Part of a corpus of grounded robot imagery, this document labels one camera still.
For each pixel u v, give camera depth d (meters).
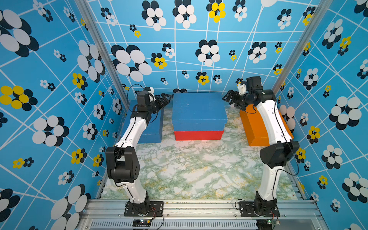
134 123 0.58
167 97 0.82
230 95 0.75
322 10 0.69
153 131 0.91
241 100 0.70
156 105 0.77
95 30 0.76
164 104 0.76
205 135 0.96
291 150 0.48
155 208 0.74
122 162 0.47
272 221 0.68
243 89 0.75
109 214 0.74
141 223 0.72
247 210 0.72
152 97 0.69
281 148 0.49
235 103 0.74
